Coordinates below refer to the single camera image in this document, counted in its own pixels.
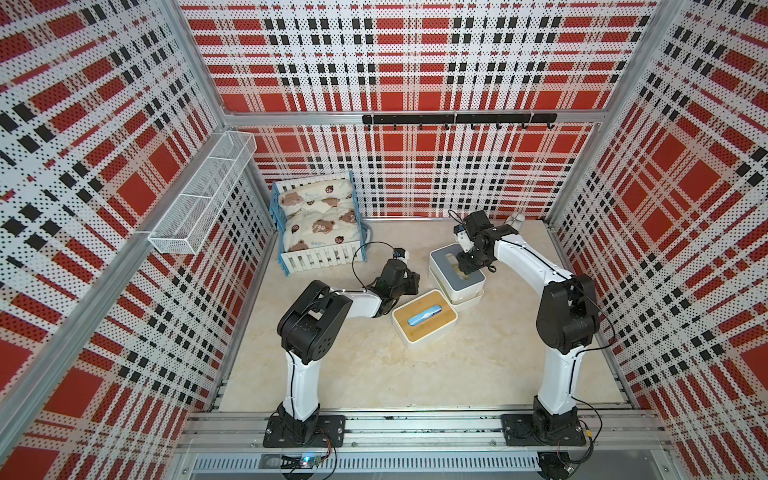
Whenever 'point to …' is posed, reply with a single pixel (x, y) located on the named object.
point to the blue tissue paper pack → (425, 315)
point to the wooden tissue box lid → (413, 306)
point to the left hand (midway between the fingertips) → (420, 274)
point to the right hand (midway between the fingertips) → (473, 261)
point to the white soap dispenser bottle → (517, 222)
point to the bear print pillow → (319, 216)
